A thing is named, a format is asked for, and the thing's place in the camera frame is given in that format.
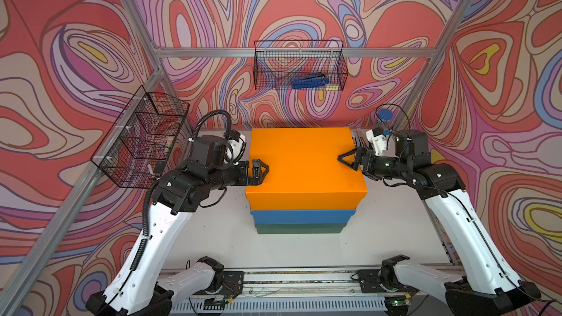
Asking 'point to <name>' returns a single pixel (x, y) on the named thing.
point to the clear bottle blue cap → (386, 116)
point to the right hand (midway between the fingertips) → (346, 168)
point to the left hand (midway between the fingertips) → (259, 168)
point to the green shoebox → (299, 228)
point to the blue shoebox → (302, 216)
